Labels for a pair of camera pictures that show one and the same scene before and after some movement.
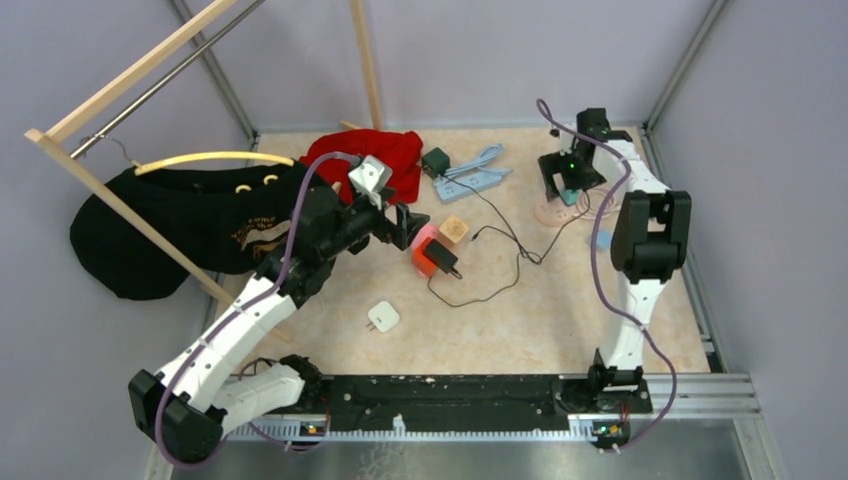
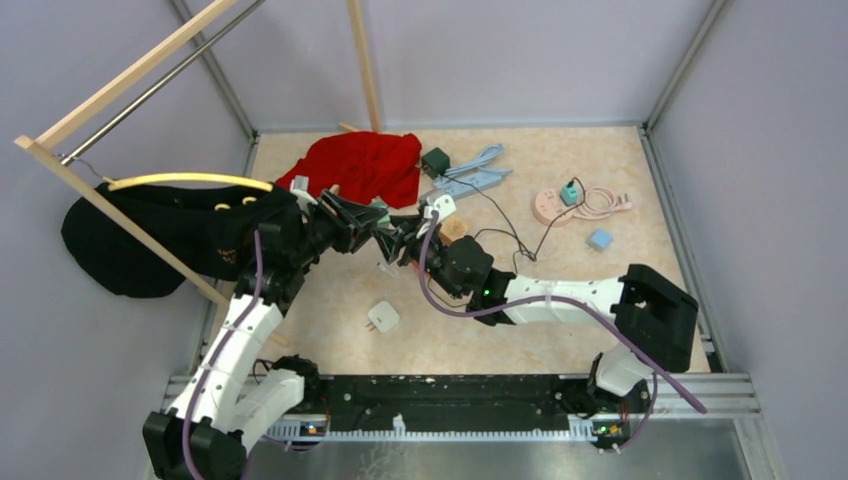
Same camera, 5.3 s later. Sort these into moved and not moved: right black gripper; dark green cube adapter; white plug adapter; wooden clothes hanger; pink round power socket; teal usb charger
Moved: right black gripper; wooden clothes hanger
Not moved: dark green cube adapter; white plug adapter; pink round power socket; teal usb charger
